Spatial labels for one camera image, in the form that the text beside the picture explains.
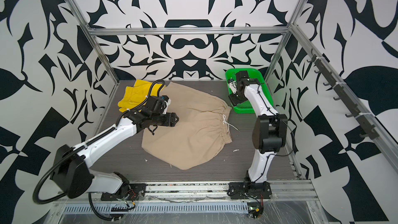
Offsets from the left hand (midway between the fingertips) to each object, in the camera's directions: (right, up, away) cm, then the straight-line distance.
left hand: (174, 115), depth 82 cm
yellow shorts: (-31, +11, +26) cm, 42 cm away
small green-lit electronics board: (+38, -41, -11) cm, 57 cm away
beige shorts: (+14, -12, +11) cm, 22 cm away
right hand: (+36, +10, +10) cm, 39 cm away
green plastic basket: (+38, +4, +1) cm, 38 cm away
